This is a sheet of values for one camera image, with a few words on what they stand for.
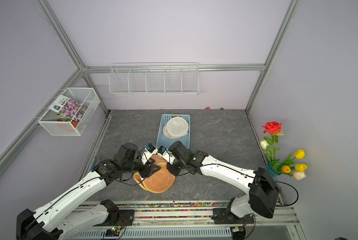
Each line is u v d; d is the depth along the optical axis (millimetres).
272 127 623
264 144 681
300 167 588
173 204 801
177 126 1082
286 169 578
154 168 683
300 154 633
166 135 1040
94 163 936
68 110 736
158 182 770
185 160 578
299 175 585
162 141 1013
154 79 1004
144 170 654
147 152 654
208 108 1237
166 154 659
